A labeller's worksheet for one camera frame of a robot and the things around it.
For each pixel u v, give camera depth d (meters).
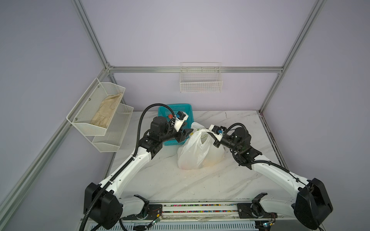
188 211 0.75
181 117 0.61
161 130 0.57
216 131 0.60
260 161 0.54
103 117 0.76
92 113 0.78
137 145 0.51
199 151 0.75
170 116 0.60
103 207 0.39
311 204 0.40
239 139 0.58
